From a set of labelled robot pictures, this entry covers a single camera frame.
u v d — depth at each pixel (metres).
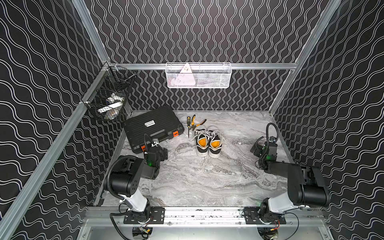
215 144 0.98
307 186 0.46
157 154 0.76
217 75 1.01
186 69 0.88
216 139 0.97
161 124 1.04
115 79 0.98
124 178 0.48
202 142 0.98
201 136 0.98
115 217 0.65
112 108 0.73
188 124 1.10
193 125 1.11
